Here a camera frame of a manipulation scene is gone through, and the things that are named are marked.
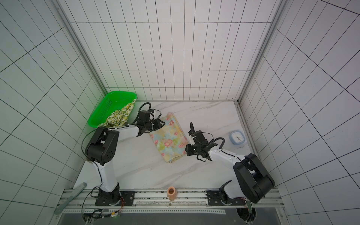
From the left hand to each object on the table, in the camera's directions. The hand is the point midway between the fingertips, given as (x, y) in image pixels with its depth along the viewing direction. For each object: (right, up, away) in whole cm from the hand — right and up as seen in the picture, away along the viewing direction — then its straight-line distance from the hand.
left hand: (163, 125), depth 98 cm
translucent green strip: (-43, -32, -21) cm, 57 cm away
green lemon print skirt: (-32, +5, 0) cm, 32 cm away
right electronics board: (+46, -43, -31) cm, 70 cm away
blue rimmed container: (+51, -8, -3) cm, 52 cm away
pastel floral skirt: (+5, -9, -3) cm, 11 cm away
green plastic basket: (-44, +19, +17) cm, 51 cm away
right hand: (+16, -13, -9) cm, 23 cm away
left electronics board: (-34, -45, -27) cm, 62 cm away
